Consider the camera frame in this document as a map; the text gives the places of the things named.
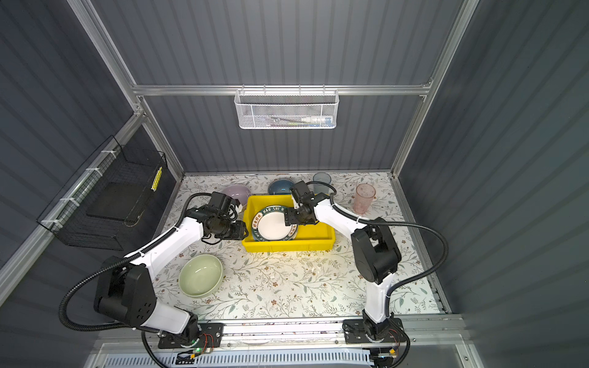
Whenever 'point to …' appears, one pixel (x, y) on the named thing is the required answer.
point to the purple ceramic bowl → (238, 192)
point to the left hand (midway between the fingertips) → (242, 232)
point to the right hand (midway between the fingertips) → (294, 220)
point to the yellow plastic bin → (309, 236)
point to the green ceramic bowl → (201, 276)
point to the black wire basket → (101, 204)
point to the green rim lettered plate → (268, 225)
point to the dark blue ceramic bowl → (281, 186)
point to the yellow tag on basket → (156, 179)
